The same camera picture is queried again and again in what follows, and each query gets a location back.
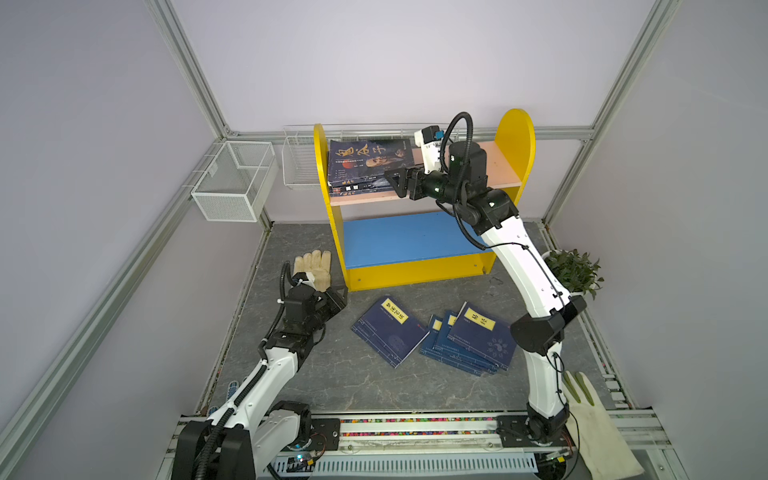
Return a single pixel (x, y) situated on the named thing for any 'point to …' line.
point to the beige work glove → (319, 265)
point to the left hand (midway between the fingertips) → (345, 294)
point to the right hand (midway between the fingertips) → (396, 172)
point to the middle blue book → (457, 350)
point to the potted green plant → (577, 271)
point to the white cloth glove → (604, 449)
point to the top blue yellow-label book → (485, 335)
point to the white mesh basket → (238, 181)
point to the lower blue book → (428, 350)
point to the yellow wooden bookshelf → (390, 243)
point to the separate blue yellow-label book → (391, 330)
